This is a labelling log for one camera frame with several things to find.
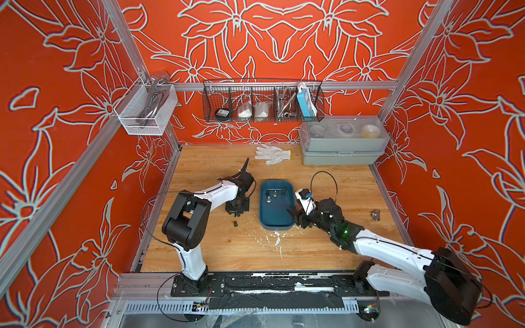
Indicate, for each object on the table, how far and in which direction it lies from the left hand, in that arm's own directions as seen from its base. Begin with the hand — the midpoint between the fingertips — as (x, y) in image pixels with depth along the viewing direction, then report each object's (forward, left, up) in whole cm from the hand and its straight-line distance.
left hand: (241, 209), depth 93 cm
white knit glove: (+35, -15, +2) cm, 38 cm away
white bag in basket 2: (+35, -7, +31) cm, 47 cm away
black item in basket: (+36, +12, +28) cm, 47 cm away
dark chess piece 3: (-8, +1, +1) cm, 8 cm away
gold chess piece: (+9, -16, +1) cm, 18 cm away
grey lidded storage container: (+33, -49, +16) cm, 61 cm away
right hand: (-4, -21, +13) cm, 25 cm away
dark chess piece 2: (+10, -20, +1) cm, 22 cm away
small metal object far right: (+1, -62, +1) cm, 62 cm away
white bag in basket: (+32, 0, +32) cm, 45 cm away
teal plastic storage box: (+7, -16, 0) cm, 18 cm away
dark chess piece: (+9, -12, +1) cm, 15 cm away
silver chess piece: (+5, -13, +1) cm, 14 cm away
